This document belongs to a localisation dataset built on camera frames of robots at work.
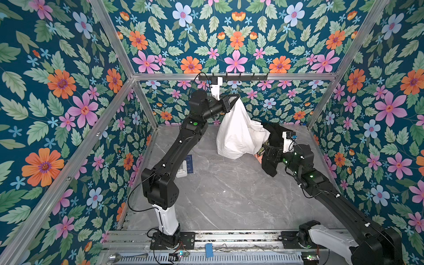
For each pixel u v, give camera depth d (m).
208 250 0.72
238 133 0.82
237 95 0.68
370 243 0.38
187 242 0.73
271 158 0.71
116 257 0.69
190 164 0.99
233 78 0.94
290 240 0.74
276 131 1.14
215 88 0.63
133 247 0.72
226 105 0.63
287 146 0.64
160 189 0.46
